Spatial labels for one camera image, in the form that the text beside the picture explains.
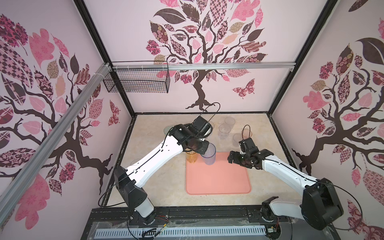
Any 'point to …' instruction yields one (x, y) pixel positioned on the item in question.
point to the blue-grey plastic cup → (209, 155)
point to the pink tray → (221, 177)
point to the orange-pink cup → (246, 133)
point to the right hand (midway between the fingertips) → (233, 157)
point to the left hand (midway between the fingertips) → (200, 148)
